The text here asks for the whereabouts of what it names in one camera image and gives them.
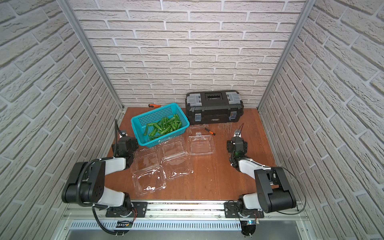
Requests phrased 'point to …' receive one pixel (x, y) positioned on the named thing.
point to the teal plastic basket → (159, 124)
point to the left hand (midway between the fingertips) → (127, 138)
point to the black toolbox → (217, 106)
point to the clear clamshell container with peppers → (147, 173)
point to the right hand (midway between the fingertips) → (239, 140)
